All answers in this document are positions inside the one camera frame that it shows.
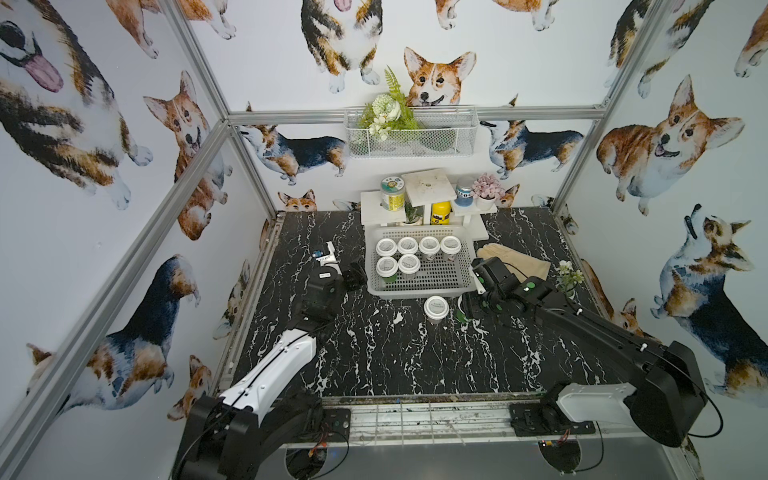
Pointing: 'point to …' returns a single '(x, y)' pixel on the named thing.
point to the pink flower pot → (486, 190)
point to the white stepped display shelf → (421, 190)
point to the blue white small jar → (464, 193)
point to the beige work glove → (521, 265)
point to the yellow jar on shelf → (441, 213)
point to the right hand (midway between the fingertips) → (476, 296)
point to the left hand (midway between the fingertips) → (349, 253)
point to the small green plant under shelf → (413, 214)
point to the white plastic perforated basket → (420, 261)
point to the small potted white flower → (568, 278)
